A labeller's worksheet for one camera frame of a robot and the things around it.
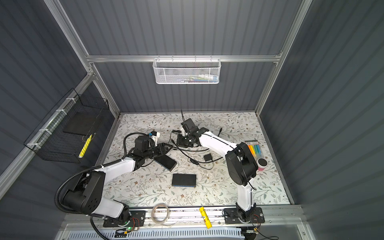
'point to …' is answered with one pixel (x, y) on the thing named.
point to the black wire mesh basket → (64, 133)
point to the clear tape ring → (152, 213)
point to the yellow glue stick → (208, 223)
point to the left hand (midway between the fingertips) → (170, 146)
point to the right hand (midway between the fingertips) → (177, 145)
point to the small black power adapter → (207, 157)
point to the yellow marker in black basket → (85, 146)
